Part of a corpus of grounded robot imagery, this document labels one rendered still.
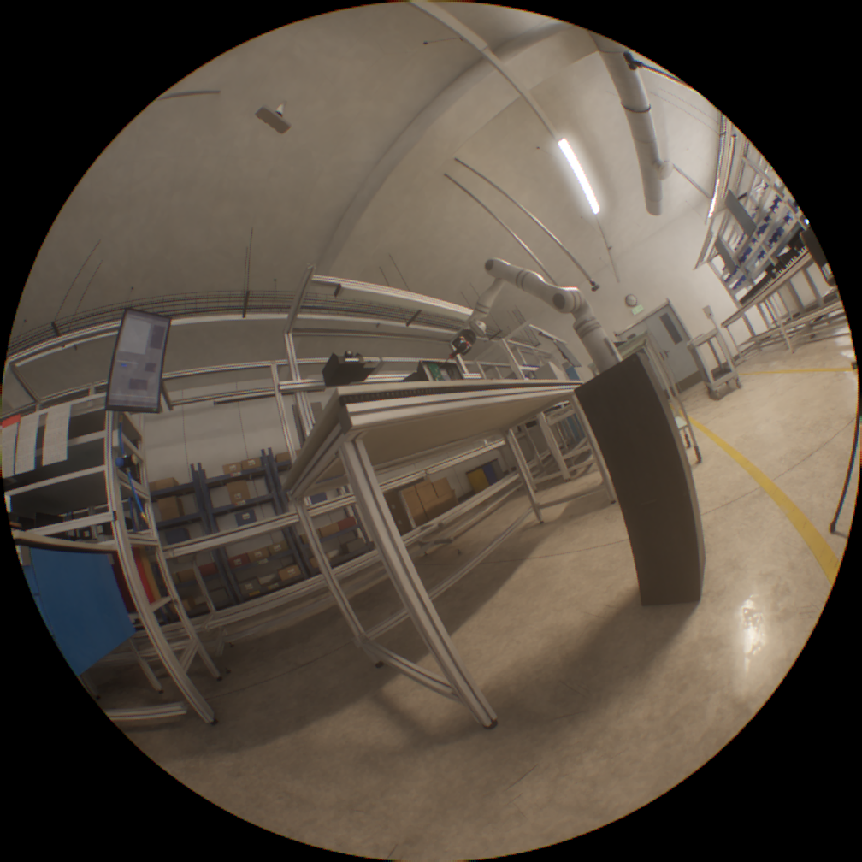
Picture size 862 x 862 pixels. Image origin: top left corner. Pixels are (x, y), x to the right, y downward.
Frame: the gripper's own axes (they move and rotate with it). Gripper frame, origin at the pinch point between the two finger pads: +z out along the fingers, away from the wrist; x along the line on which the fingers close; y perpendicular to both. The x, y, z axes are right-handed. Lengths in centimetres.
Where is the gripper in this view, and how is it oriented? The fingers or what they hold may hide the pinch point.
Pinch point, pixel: (461, 349)
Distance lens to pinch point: 99.5
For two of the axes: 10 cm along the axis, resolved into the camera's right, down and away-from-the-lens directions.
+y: -6.3, 4.0, 6.6
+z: -3.4, 6.2, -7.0
